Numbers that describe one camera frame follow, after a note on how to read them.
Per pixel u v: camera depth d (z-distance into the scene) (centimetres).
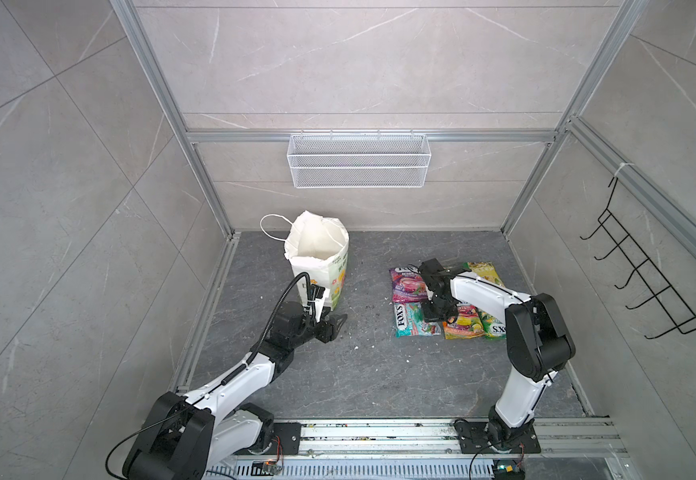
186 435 40
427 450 73
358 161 101
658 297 64
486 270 103
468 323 91
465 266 105
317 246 103
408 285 100
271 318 59
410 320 91
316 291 71
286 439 73
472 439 73
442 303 79
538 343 49
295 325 65
